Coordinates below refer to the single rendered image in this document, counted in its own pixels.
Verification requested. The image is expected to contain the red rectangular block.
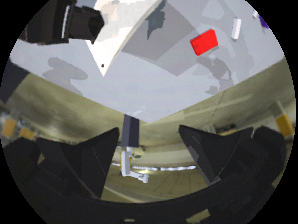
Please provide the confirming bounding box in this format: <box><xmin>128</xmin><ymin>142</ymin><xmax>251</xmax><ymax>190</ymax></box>
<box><xmin>190</xmin><ymin>30</ymin><xmax>218</xmax><ymax>56</ymax></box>

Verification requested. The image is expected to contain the purple rectangular block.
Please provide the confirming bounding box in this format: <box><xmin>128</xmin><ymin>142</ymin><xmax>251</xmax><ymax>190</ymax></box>
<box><xmin>258</xmin><ymin>15</ymin><xmax>270</xmax><ymax>28</ymax></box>

